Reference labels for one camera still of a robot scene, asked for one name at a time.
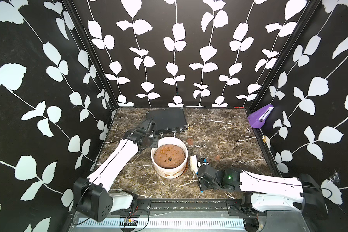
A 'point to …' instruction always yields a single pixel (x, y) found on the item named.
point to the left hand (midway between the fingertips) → (155, 139)
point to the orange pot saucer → (186, 167)
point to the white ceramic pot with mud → (169, 159)
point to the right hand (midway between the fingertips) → (195, 182)
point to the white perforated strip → (188, 224)
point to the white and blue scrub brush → (194, 165)
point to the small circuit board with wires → (129, 221)
